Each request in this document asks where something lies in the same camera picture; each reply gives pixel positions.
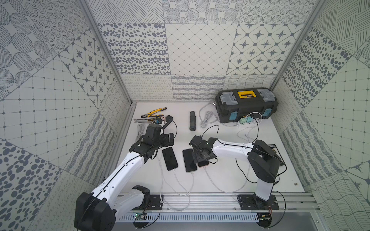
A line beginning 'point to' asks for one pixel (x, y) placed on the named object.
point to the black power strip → (169, 119)
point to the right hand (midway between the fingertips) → (203, 157)
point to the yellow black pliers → (150, 114)
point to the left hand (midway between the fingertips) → (163, 132)
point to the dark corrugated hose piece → (192, 121)
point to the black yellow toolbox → (231, 105)
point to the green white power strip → (247, 121)
